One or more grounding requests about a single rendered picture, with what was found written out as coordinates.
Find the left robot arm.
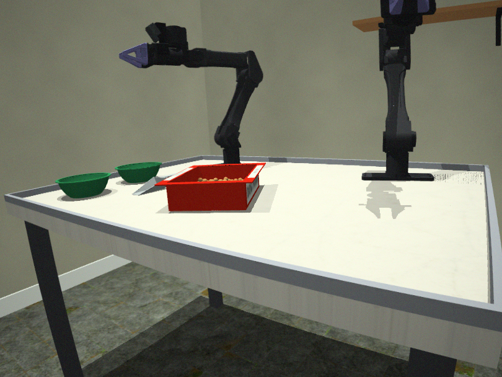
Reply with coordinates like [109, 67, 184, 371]
[362, 16, 434, 181]

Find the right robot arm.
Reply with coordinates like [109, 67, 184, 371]
[145, 22, 263, 164]

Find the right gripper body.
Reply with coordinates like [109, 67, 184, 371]
[142, 43, 170, 68]

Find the green bowl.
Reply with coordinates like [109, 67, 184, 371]
[115, 162, 162, 183]
[55, 172, 111, 198]

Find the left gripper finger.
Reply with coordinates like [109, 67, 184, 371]
[389, 0, 403, 15]
[417, 0, 429, 12]

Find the red box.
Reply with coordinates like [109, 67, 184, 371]
[154, 162, 266, 211]

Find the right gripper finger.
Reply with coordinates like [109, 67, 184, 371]
[119, 49, 142, 68]
[122, 43, 148, 65]

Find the grey raised table edge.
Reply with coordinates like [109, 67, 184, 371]
[4, 156, 502, 332]

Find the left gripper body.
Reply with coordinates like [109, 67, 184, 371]
[381, 0, 436, 20]

